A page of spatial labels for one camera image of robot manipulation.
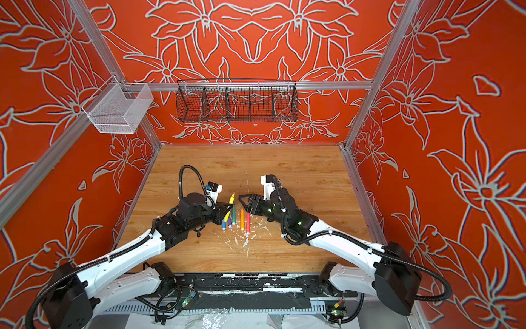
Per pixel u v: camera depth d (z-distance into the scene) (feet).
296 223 1.89
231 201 2.55
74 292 1.27
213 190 2.24
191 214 1.96
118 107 3.02
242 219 2.95
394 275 1.29
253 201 2.12
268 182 2.23
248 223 2.88
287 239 1.87
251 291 2.39
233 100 3.30
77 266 1.41
